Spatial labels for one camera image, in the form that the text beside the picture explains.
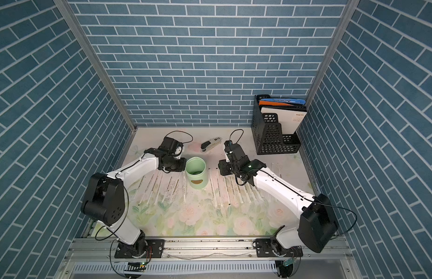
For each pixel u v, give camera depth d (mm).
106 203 458
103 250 758
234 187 932
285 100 937
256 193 910
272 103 963
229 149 619
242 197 889
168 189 912
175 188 915
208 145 1066
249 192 910
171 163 768
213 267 770
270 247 663
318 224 412
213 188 917
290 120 937
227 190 910
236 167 605
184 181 893
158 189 912
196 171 963
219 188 920
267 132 897
